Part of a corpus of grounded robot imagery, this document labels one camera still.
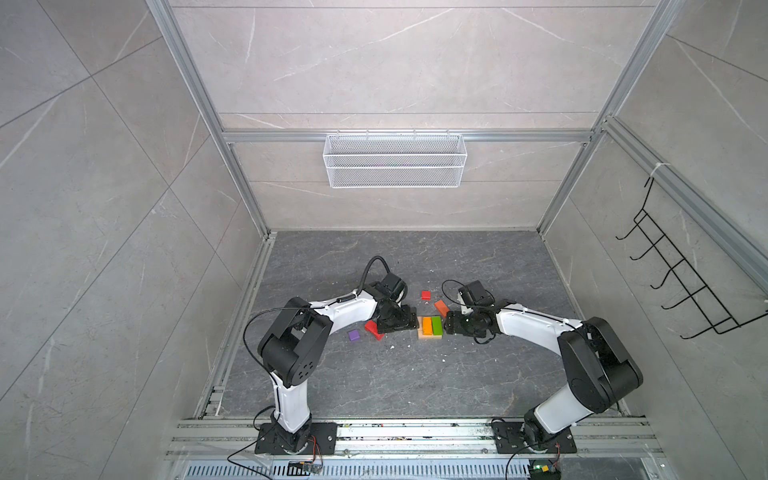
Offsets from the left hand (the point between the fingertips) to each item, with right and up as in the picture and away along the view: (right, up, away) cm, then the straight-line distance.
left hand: (410, 321), depth 91 cm
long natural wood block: (+4, -4, 0) cm, 6 cm away
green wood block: (+8, -1, +1) cm, 9 cm away
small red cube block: (+6, +7, +10) cm, 13 cm away
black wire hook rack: (+62, +12, -27) cm, 68 cm away
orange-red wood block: (+11, +3, +7) cm, 13 cm away
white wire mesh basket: (-5, +53, +10) cm, 54 cm away
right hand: (+14, -1, +3) cm, 14 cm away
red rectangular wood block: (-12, -1, -2) cm, 12 cm away
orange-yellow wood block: (+5, -1, 0) cm, 5 cm away
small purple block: (-18, -4, -1) cm, 18 cm away
